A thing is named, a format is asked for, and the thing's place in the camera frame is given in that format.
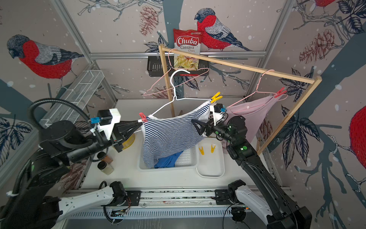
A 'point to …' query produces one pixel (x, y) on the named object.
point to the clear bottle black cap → (106, 168)
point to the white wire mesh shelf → (77, 94)
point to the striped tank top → (163, 137)
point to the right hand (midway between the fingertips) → (198, 115)
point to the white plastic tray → (210, 158)
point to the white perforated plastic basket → (188, 160)
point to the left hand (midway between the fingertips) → (140, 119)
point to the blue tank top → (167, 161)
